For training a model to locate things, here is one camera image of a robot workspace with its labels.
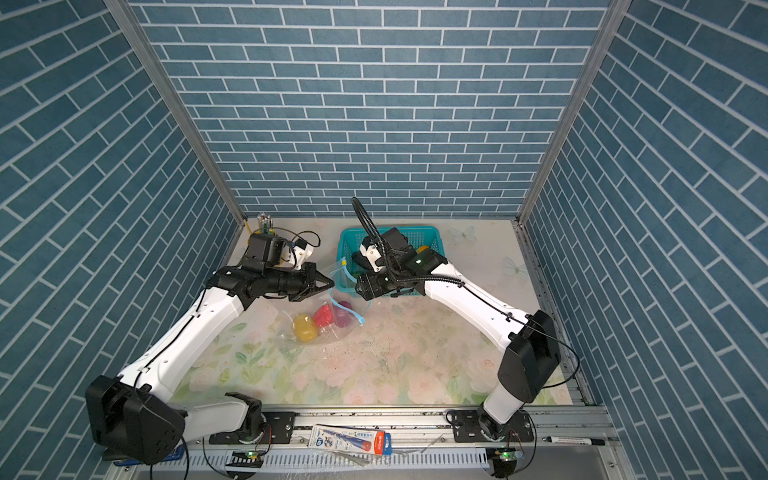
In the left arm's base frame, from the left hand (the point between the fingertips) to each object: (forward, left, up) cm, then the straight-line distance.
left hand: (334, 282), depth 75 cm
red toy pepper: (-1, +6, -16) cm, 17 cm away
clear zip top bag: (+4, -1, -10) cm, 10 cm away
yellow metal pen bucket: (+28, +27, -7) cm, 39 cm away
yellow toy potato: (-3, +11, -19) cm, 22 cm away
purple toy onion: (-3, -1, -13) cm, 13 cm away
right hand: (+2, -7, -3) cm, 8 cm away
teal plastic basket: (-8, -18, +9) cm, 22 cm away
